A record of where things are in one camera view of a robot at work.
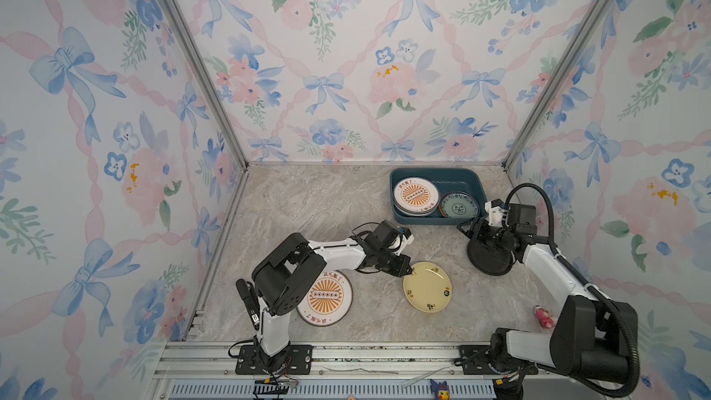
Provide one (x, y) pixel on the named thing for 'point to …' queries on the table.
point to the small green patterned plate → (459, 206)
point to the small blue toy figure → (442, 390)
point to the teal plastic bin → (472, 181)
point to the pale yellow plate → (428, 287)
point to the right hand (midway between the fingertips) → (465, 228)
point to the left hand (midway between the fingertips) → (414, 271)
